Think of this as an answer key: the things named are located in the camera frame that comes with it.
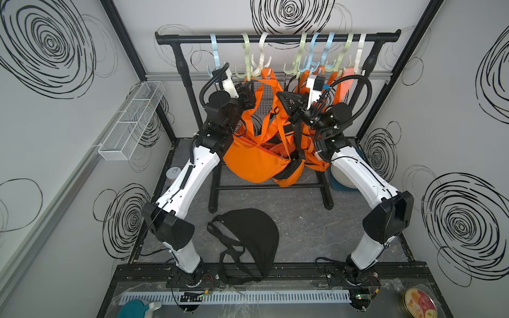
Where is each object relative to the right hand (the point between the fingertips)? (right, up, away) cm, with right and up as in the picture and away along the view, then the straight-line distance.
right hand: (279, 93), depth 59 cm
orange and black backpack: (-5, -53, +23) cm, 58 cm away
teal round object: (-47, -69, +5) cm, 83 cm away
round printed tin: (+48, -68, +7) cm, 84 cm away
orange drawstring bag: (-1, -23, +17) cm, 29 cm away
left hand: (-9, +6, +5) cm, 12 cm away
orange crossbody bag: (-5, -17, +19) cm, 26 cm away
